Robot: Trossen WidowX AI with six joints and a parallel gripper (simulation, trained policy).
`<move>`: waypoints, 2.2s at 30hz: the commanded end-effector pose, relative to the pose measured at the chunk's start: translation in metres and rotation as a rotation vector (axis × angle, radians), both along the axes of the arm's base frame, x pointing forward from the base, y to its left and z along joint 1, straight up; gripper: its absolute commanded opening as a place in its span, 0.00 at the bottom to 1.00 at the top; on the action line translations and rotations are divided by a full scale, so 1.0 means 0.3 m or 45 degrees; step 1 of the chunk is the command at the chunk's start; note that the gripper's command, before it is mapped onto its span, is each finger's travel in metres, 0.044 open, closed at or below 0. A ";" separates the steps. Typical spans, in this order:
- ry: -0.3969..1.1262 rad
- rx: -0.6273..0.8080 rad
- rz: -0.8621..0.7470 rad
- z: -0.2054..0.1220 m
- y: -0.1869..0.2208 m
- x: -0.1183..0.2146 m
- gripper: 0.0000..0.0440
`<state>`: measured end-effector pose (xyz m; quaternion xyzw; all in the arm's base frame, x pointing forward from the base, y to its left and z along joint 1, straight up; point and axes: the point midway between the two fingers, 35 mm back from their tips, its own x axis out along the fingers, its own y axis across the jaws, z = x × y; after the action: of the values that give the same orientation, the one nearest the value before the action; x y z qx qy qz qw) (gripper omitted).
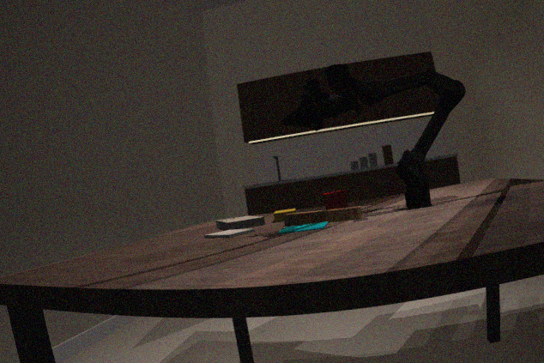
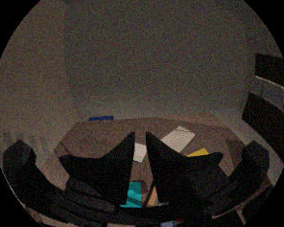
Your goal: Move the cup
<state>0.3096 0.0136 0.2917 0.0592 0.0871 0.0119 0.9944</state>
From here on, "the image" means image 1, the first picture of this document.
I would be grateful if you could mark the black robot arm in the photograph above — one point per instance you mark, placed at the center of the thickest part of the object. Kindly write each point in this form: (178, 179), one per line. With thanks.
(409, 168)

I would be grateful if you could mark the yellow block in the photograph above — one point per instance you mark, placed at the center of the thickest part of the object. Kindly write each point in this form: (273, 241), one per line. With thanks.
(279, 214)

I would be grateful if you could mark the beige flat square pad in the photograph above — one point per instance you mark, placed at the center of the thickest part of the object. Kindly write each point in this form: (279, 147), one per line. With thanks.
(228, 233)

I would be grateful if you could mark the beige flat square block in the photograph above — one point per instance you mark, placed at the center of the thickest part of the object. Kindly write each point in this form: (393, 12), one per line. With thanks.
(240, 222)

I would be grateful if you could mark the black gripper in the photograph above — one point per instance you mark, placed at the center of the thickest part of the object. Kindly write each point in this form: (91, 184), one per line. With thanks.
(312, 111)

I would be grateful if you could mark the tan wooden bar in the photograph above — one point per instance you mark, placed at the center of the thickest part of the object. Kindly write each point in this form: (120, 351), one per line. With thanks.
(303, 218)

